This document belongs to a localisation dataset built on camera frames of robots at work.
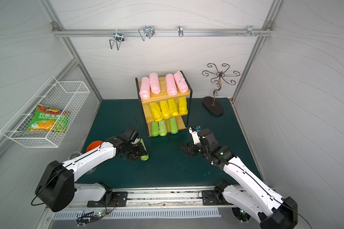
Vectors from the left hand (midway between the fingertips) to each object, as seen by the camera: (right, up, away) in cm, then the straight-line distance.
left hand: (146, 154), depth 83 cm
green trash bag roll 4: (+16, +16, +17) cm, 28 cm away
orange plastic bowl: (-35, +4, +6) cm, 36 cm away
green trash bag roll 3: (+8, +14, +16) cm, 23 cm away
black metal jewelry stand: (+44, +34, +35) cm, 66 cm away
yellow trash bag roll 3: (+15, +28, +6) cm, 33 cm away
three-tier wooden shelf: (+22, +19, +24) cm, 38 cm away
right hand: (+23, +8, -6) cm, 25 cm away
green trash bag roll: (0, -1, -1) cm, 2 cm away
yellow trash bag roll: (+5, +25, +4) cm, 26 cm away
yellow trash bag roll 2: (+11, +26, +4) cm, 28 cm away
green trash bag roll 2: (+3, +12, +13) cm, 18 cm away
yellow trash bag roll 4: (+22, +30, +7) cm, 37 cm away
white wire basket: (-45, +34, -3) cm, 57 cm away
